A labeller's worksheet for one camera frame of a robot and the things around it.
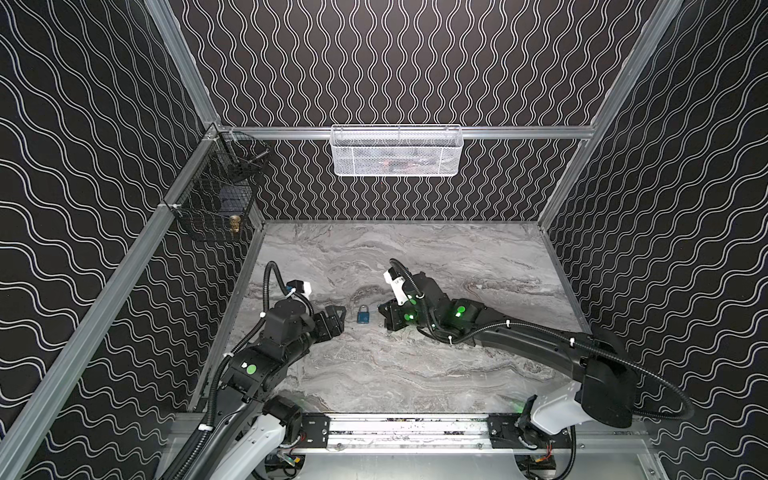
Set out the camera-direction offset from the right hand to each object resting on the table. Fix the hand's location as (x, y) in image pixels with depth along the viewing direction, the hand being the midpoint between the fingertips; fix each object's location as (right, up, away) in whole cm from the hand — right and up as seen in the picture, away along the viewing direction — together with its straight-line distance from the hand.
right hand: (379, 310), depth 78 cm
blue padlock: (-5, -5, +17) cm, 18 cm away
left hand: (-9, 0, -6) cm, 11 cm away
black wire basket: (-53, +33, +20) cm, 66 cm away
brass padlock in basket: (-40, +23, +3) cm, 46 cm away
